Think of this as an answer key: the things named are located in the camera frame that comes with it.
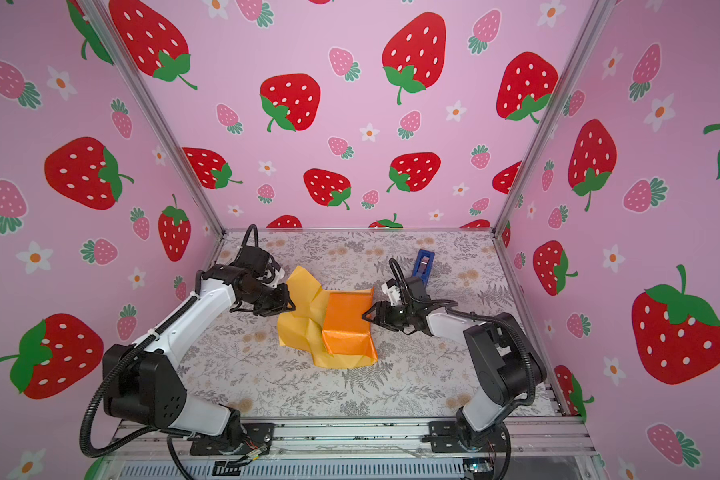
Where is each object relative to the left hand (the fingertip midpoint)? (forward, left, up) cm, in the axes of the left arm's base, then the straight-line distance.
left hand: (295, 305), depth 83 cm
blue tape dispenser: (+21, -40, -7) cm, 45 cm away
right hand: (0, -20, -7) cm, 21 cm away
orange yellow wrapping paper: (-2, -9, -8) cm, 12 cm away
